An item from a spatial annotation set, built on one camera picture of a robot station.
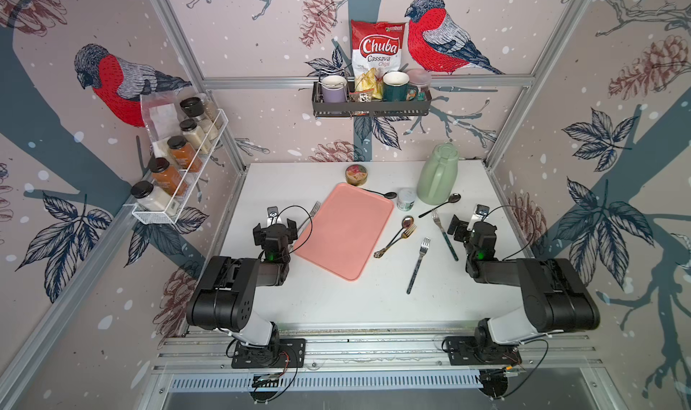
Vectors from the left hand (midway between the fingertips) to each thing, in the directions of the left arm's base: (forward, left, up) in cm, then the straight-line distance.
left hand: (279, 215), depth 93 cm
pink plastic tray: (-2, -23, -9) cm, 25 cm away
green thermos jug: (+10, -56, +12) cm, 58 cm away
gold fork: (-2, -46, -9) cm, 47 cm away
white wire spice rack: (-16, +22, +25) cm, 36 cm away
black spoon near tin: (+16, -41, -8) cm, 45 cm away
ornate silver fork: (+7, -10, -9) cm, 15 cm away
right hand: (+1, -68, -1) cm, 68 cm away
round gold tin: (+25, -28, -6) cm, 38 cm away
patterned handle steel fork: (-6, -53, -8) cm, 54 cm away
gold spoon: (+3, -47, -8) cm, 47 cm away
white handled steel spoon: (+2, -47, -8) cm, 48 cm away
